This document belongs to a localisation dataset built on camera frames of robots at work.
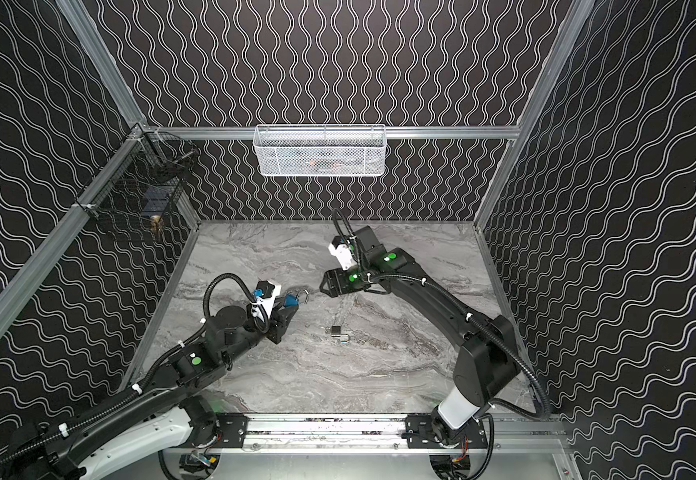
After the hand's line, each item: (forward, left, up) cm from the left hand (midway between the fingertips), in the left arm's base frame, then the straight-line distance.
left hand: (297, 304), depth 73 cm
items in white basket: (+46, -2, +10) cm, 47 cm away
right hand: (+8, -7, -4) cm, 12 cm away
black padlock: (+4, -8, -21) cm, 23 cm away
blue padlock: (+1, +2, 0) cm, 2 cm away
